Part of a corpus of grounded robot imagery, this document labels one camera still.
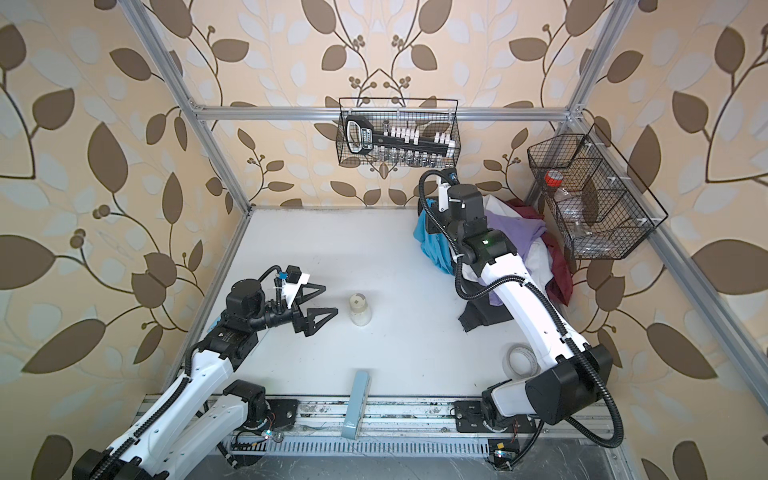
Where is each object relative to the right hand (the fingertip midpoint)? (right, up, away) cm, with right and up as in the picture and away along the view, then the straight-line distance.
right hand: (435, 206), depth 75 cm
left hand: (-26, -23, -2) cm, 35 cm away
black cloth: (+14, -29, +11) cm, 35 cm away
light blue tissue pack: (-20, -49, -2) cm, 53 cm away
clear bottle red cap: (+37, +9, +12) cm, 40 cm away
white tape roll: (+25, -43, +8) cm, 50 cm away
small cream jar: (-20, -30, +10) cm, 38 cm away
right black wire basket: (+41, -1, -1) cm, 41 cm away
